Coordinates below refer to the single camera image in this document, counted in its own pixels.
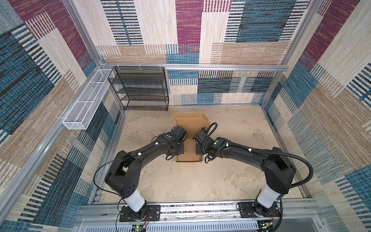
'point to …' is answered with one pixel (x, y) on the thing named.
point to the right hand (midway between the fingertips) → (200, 150)
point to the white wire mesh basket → (79, 116)
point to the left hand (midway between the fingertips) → (179, 149)
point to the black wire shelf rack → (140, 88)
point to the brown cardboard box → (192, 123)
